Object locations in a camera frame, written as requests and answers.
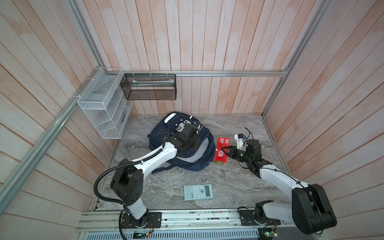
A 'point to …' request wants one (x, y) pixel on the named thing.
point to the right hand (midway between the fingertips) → (222, 148)
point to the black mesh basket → (149, 86)
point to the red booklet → (220, 156)
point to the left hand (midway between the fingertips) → (195, 141)
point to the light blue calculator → (198, 192)
